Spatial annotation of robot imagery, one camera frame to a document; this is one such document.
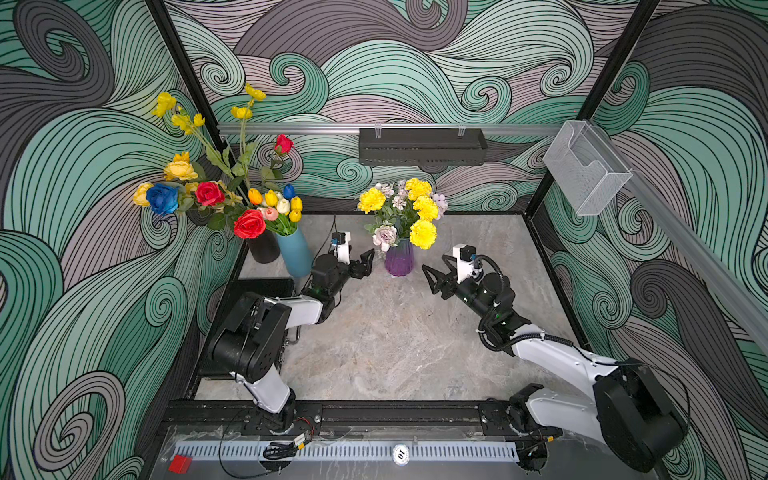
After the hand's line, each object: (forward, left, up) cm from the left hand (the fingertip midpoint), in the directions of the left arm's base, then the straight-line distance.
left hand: (359, 244), depth 88 cm
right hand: (-10, -20, +5) cm, 23 cm away
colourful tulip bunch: (0, +20, +14) cm, 24 cm away
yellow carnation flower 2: (-8, -17, +14) cm, 23 cm away
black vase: (+6, +33, -10) cm, 35 cm away
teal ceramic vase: (-2, +19, -2) cm, 20 cm away
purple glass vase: (+8, -13, -19) cm, 25 cm away
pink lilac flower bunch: (-6, -8, +11) cm, 15 cm away
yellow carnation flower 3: (+5, -16, +18) cm, 24 cm away
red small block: (-52, +39, -15) cm, 67 cm away
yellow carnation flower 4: (-2, -18, +17) cm, 25 cm away
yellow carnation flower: (+2, -4, +16) cm, 16 cm away
